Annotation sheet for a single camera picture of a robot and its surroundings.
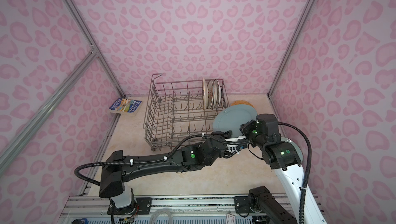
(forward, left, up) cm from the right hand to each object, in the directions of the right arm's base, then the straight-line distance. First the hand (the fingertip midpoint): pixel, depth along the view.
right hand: (239, 123), depth 67 cm
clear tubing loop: (-30, +34, -29) cm, 54 cm away
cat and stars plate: (+27, +15, -9) cm, 32 cm away
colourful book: (+32, +72, -27) cm, 83 cm away
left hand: (-1, +3, -2) cm, 4 cm away
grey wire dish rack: (+27, +36, -26) cm, 52 cm away
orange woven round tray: (+38, -11, -29) cm, 50 cm away
